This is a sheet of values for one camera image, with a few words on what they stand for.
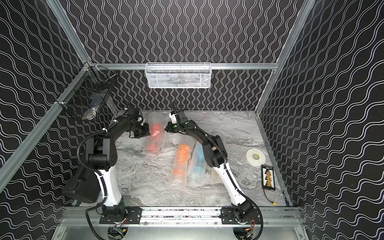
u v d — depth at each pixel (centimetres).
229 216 75
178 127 86
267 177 86
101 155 56
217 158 66
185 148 90
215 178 86
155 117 104
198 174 81
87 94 93
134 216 75
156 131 100
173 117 97
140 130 88
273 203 78
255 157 95
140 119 91
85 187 71
